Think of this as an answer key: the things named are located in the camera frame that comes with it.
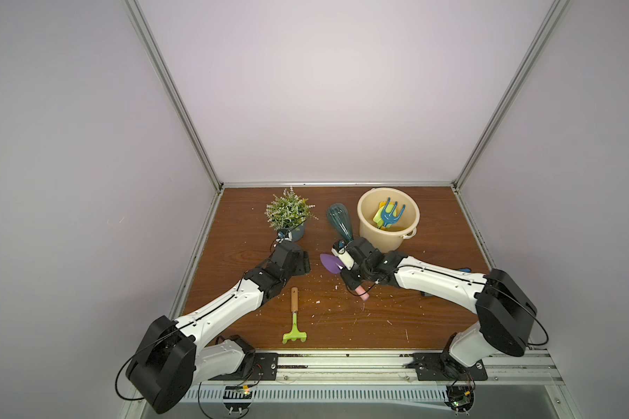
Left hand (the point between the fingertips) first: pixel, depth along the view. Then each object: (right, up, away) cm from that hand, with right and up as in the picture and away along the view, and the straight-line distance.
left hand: (302, 254), depth 85 cm
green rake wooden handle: (-2, -24, -6) cm, 24 cm away
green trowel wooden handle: (+28, +12, +13) cm, 33 cm away
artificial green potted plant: (-5, +15, +2) cm, 15 cm away
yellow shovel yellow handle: (+30, +17, +12) cm, 37 cm away
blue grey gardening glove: (+60, -7, +9) cm, 61 cm away
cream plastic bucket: (+29, +5, 0) cm, 30 cm away
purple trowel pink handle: (+11, -4, 0) cm, 11 cm away
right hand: (+14, -4, 0) cm, 14 cm away
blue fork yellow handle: (+33, +11, +12) cm, 37 cm away
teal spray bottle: (+14, +12, +15) cm, 24 cm away
